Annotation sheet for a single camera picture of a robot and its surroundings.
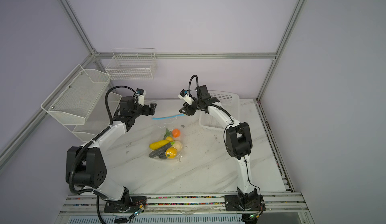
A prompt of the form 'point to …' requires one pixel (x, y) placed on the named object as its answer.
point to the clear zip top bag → (165, 126)
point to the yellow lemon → (171, 152)
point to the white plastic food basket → (229, 101)
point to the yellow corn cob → (155, 145)
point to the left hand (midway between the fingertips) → (148, 103)
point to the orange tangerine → (176, 132)
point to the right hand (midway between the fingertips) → (181, 106)
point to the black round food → (163, 155)
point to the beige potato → (178, 145)
